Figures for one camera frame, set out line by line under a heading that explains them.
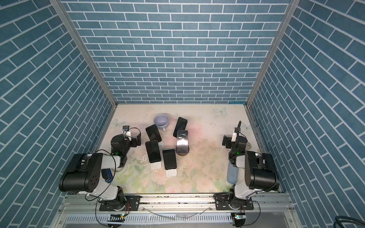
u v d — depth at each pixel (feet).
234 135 2.77
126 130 2.63
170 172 2.75
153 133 3.42
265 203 2.48
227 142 2.85
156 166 2.83
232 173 2.69
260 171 1.51
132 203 2.39
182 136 2.92
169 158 2.58
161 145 3.07
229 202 2.24
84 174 1.48
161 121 3.47
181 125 3.18
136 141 2.83
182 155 2.98
